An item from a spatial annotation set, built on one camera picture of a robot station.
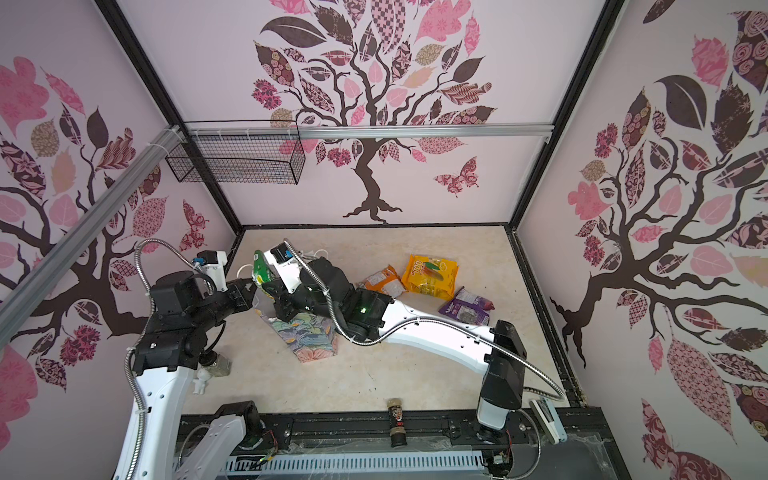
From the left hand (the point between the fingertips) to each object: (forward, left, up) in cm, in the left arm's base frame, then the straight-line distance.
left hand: (260, 285), depth 70 cm
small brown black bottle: (-28, -34, -24) cm, 50 cm away
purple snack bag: (+7, -57, -24) cm, 62 cm away
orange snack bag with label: (+17, -30, -24) cm, 42 cm away
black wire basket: (+47, +18, +7) cm, 51 cm away
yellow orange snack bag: (+17, -45, -21) cm, 53 cm away
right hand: (-5, -5, +9) cm, 12 cm away
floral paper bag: (-7, -11, -13) cm, 19 cm away
